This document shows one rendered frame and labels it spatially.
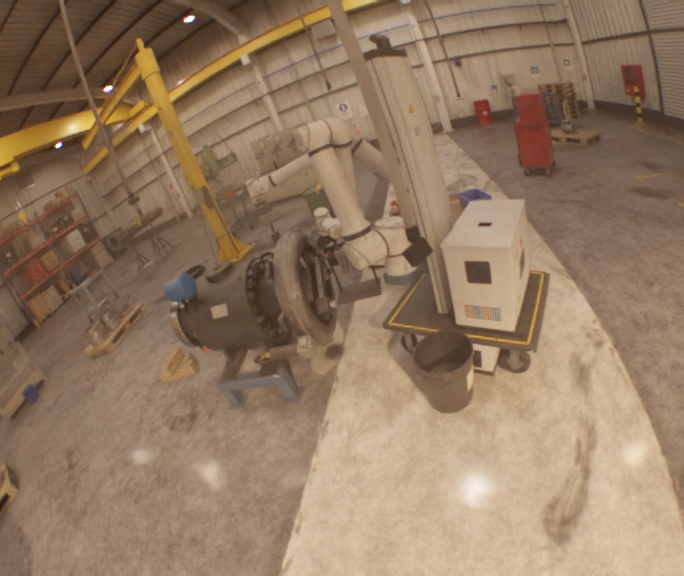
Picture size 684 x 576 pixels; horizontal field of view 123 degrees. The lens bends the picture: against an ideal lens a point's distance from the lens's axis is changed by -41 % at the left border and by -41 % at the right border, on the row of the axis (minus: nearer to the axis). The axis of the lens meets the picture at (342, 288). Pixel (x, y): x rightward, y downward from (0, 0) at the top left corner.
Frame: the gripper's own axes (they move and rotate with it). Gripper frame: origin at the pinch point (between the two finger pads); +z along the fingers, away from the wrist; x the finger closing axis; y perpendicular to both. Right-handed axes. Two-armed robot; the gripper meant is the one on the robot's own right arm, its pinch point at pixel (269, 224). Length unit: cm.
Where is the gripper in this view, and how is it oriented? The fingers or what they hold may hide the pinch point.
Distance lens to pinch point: 223.3
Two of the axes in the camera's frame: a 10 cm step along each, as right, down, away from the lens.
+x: 9.2, -3.9, 0.8
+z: 3.2, 8.5, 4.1
